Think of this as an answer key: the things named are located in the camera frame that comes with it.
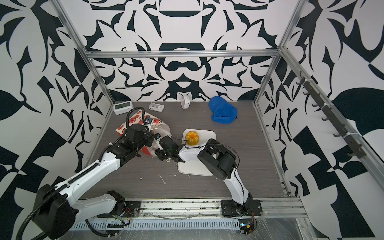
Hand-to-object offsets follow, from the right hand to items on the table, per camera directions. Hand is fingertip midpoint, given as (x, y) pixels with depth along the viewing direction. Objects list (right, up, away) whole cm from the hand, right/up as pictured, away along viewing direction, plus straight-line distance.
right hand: (158, 148), depth 92 cm
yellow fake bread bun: (+21, +6, +4) cm, 22 cm away
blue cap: (+44, +23, +19) cm, 53 cm away
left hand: (-2, +13, -11) cm, 18 cm away
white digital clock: (-32, +26, +18) cm, 45 cm away
